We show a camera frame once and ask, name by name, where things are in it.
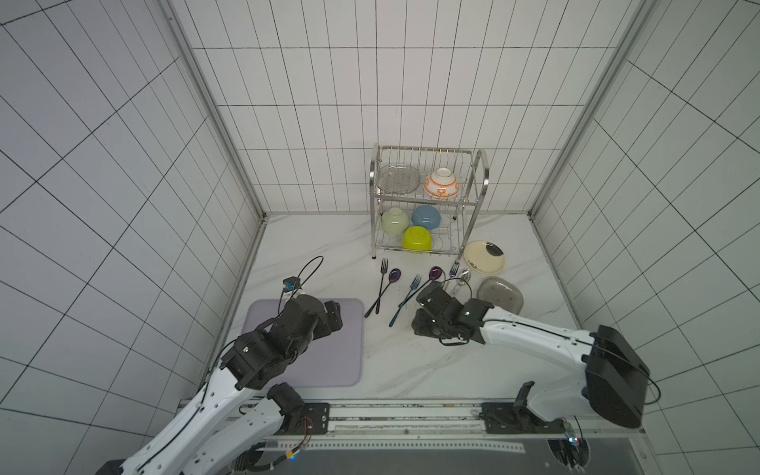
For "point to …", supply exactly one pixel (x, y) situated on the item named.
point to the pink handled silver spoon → (461, 282)
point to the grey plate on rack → (398, 179)
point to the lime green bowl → (417, 239)
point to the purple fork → (383, 270)
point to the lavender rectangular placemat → (334, 359)
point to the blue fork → (414, 285)
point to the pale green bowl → (395, 221)
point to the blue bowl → (426, 216)
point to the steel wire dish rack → (422, 199)
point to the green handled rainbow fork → (454, 268)
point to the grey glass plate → (501, 293)
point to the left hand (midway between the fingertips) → (319, 318)
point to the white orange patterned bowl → (442, 183)
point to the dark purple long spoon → (435, 273)
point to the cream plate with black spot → (484, 256)
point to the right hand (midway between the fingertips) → (406, 329)
